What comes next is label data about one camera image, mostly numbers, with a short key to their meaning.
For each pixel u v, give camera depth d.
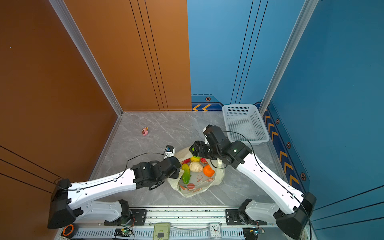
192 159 0.89
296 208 0.37
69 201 0.40
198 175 0.87
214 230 0.68
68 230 0.68
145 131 1.05
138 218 0.74
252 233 0.70
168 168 0.55
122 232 0.71
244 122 1.12
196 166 0.85
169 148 0.67
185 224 0.73
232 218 0.72
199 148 0.60
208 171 0.84
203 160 0.87
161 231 0.68
